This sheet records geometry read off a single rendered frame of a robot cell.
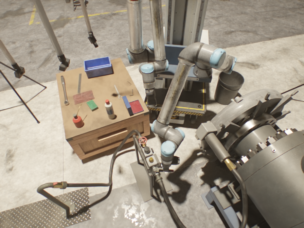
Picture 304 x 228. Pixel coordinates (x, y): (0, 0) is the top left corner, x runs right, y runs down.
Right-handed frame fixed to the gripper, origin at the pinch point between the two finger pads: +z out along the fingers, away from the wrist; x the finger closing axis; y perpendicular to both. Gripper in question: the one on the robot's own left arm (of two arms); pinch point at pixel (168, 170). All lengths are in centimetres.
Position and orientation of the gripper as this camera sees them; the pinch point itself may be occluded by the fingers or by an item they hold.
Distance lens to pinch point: 155.4
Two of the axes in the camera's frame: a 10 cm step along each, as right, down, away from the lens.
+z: 0.0, 6.3, 7.7
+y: -10.0, -0.7, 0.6
